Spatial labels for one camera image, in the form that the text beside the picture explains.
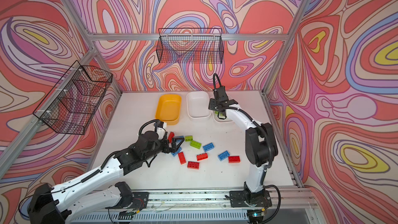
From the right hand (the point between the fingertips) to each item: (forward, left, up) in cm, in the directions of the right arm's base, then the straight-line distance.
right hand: (216, 107), depth 95 cm
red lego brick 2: (-27, +9, -11) cm, 30 cm away
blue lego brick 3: (-31, +22, +7) cm, 38 cm away
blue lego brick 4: (-12, +24, -14) cm, 31 cm away
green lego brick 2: (-19, +14, -11) cm, 26 cm away
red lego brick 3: (-31, +15, -12) cm, 36 cm away
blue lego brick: (-21, +6, -12) cm, 25 cm away
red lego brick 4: (-29, -8, -11) cm, 32 cm away
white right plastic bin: (-4, +2, -11) cm, 12 cm away
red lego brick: (-27, +21, -11) cm, 36 cm away
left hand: (-23, +23, +4) cm, 32 cm away
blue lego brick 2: (-27, -2, -11) cm, 29 cm away
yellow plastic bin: (+8, +33, -9) cm, 35 cm away
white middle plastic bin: (+9, +11, -6) cm, 16 cm away
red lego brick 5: (-16, +28, -6) cm, 33 cm away
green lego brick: (-15, +18, -10) cm, 25 cm away
